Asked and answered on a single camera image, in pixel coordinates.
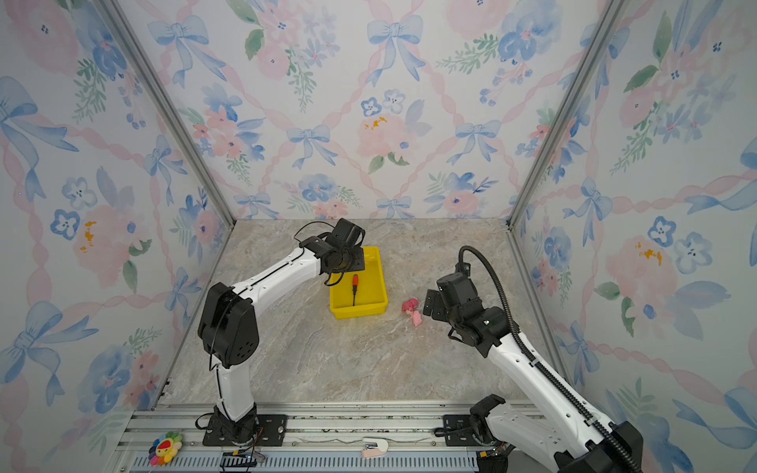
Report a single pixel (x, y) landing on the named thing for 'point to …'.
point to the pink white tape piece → (375, 447)
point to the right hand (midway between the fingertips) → (443, 298)
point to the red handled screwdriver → (355, 280)
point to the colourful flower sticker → (165, 447)
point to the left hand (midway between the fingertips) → (360, 258)
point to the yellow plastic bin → (370, 298)
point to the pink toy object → (409, 307)
